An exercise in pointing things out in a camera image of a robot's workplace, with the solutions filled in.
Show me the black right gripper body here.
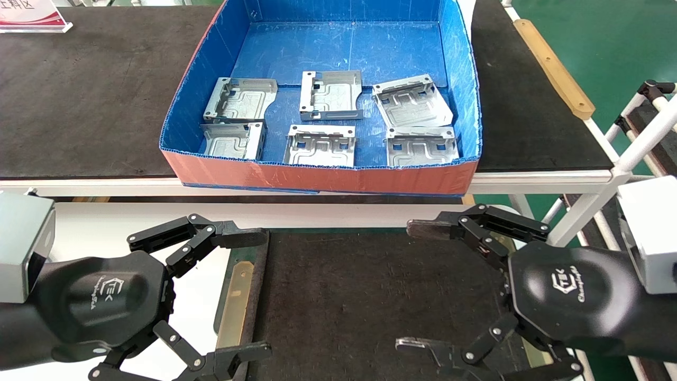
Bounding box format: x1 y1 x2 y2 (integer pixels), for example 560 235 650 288
507 240 643 352

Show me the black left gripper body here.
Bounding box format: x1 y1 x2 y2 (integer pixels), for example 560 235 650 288
34 250 176 363

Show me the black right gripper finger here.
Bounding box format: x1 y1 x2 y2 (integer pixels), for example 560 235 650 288
396 311 583 381
406 203 551 271

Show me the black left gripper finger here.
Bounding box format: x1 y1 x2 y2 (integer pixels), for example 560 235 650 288
127 214 269 279
87 320 273 381

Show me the stamped metal bracket plate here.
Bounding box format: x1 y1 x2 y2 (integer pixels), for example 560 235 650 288
283 125 356 168
200 122 266 161
299 70 364 121
385 126 460 168
204 77 278 123
372 74 454 128

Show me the blue red corrugated plastic box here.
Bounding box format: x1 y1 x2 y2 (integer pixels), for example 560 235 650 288
159 0 483 196

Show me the brass metal strip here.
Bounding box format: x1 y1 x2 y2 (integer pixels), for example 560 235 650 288
214 259 255 350

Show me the small black work mat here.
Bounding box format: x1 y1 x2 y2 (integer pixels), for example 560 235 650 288
244 230 532 381

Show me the long tan wooden strip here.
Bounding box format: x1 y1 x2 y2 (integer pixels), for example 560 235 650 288
513 19 596 121

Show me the thin white rack pipe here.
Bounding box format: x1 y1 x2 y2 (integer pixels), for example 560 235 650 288
603 93 654 144

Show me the large black table mat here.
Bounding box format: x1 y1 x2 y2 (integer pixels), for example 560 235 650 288
0 0 614 179

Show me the black pipe clamp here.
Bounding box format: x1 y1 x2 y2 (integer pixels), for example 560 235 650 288
637 79 676 106

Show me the white red sign stand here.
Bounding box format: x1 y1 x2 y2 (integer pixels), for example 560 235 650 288
0 0 74 34

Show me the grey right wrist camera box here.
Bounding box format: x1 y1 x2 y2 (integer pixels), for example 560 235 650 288
616 176 677 295

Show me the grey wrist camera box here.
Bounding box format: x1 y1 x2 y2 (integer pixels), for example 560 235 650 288
0 192 57 304
616 176 677 295

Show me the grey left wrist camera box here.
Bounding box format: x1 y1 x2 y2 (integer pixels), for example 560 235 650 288
0 192 57 304

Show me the white table frame rail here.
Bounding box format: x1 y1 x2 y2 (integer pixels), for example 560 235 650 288
0 168 629 197

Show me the thick white frame pipe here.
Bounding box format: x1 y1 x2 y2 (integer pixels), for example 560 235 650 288
545 95 677 248

